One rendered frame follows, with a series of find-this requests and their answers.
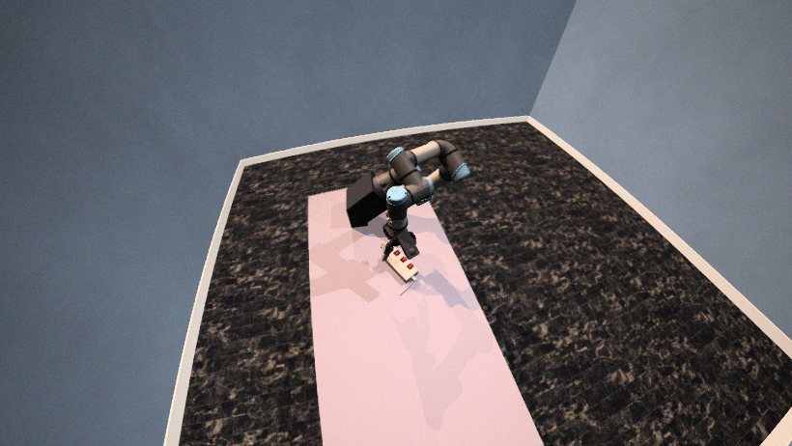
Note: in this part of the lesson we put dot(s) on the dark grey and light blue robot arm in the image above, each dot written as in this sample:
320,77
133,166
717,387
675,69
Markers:
416,190

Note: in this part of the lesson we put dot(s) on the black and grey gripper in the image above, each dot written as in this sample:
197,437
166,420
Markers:
387,248

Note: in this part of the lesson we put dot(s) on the white power strip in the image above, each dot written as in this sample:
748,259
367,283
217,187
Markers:
402,266

